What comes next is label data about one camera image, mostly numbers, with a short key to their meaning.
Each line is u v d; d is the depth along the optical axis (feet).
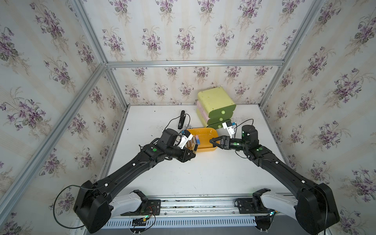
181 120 3.52
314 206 1.30
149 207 2.37
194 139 3.20
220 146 2.22
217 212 2.40
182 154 2.12
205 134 3.32
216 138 2.34
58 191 1.31
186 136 2.22
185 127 3.42
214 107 2.89
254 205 2.17
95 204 1.23
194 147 2.36
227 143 2.21
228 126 2.35
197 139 3.21
